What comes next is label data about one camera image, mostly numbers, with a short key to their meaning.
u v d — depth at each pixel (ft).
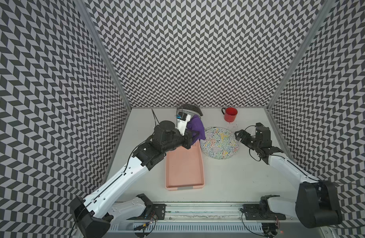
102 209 1.26
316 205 1.40
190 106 3.36
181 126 1.92
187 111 3.11
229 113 3.62
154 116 1.86
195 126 2.22
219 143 3.14
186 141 1.88
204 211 2.47
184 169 2.99
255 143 2.37
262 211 2.20
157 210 2.38
